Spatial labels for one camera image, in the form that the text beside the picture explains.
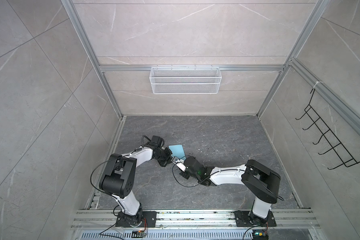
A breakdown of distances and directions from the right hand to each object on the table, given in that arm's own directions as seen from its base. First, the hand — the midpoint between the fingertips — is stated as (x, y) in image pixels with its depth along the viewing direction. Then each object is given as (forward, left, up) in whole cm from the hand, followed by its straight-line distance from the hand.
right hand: (179, 162), depth 89 cm
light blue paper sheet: (+10, +2, -4) cm, 11 cm away
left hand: (+4, +2, 0) cm, 5 cm away
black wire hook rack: (-15, -68, +28) cm, 75 cm away
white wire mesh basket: (+49, -5, +26) cm, 55 cm away
